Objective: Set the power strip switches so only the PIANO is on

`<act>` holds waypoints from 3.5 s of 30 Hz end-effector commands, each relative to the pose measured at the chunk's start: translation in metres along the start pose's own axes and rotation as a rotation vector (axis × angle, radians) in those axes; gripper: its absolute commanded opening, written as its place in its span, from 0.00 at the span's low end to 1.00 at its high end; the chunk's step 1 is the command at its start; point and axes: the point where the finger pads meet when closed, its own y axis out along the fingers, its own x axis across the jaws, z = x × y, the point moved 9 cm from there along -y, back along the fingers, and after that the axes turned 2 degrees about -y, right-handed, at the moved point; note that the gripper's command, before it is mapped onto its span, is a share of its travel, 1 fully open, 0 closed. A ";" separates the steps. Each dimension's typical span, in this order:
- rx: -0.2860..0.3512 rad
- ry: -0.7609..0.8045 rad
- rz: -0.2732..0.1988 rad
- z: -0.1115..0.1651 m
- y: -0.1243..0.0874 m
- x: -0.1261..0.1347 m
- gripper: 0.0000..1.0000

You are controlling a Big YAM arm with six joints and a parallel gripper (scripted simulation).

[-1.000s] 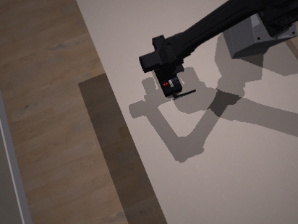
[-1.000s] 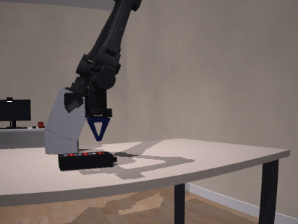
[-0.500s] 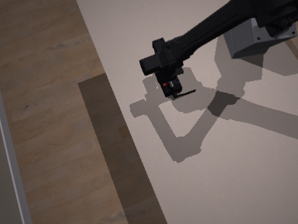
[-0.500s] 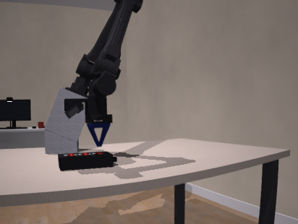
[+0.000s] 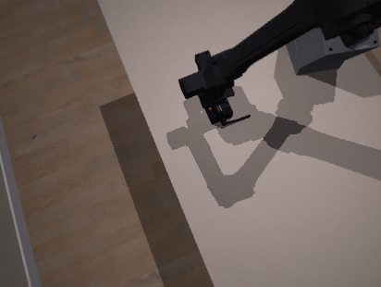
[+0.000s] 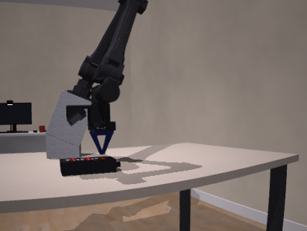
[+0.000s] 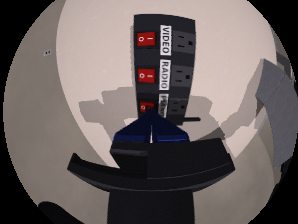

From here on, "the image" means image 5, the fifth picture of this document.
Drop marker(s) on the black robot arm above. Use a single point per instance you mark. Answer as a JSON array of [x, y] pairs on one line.
[[334, 17]]

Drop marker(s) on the black power strip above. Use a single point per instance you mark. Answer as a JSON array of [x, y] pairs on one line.
[[221, 113]]

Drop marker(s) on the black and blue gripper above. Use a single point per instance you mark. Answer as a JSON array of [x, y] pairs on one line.
[[214, 98]]

